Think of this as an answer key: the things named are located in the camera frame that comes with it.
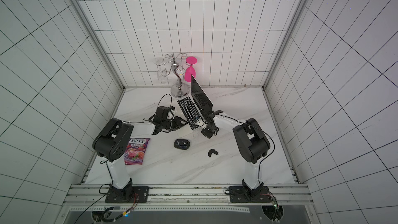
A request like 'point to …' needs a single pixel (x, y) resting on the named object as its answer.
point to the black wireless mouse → (182, 144)
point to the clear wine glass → (162, 75)
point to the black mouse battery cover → (212, 151)
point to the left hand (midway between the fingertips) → (184, 125)
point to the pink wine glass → (190, 70)
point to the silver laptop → (197, 104)
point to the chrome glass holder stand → (180, 90)
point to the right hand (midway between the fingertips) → (204, 131)
